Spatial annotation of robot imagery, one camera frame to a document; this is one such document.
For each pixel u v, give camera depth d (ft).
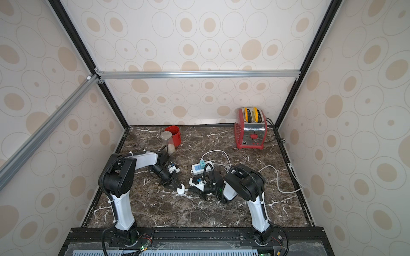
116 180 1.71
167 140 3.16
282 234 2.31
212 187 2.65
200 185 2.64
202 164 3.02
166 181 2.68
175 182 2.76
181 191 2.87
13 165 1.69
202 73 3.01
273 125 3.96
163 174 2.67
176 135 3.33
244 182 1.76
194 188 2.67
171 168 2.94
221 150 2.93
